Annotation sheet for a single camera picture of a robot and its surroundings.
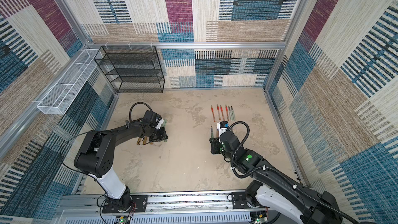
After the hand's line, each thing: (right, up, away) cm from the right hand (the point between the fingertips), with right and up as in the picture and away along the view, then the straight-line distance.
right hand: (211, 142), depth 78 cm
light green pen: (+14, +13, +27) cm, 33 cm away
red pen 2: (+6, +16, +31) cm, 35 cm away
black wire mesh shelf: (-53, +43, +31) cm, 75 cm away
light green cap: (-28, +8, +24) cm, 38 cm away
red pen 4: (+13, +13, +29) cm, 35 cm away
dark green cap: (-26, -3, +14) cm, 30 cm away
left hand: (-25, 0, +16) cm, 30 cm away
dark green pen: (0, +5, +1) cm, 6 cm away
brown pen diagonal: (+2, +6, -9) cm, 11 cm away
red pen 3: (+9, +15, +30) cm, 35 cm away
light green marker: (+16, +13, +27) cm, 34 cm away
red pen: (+3, +14, +30) cm, 34 cm away
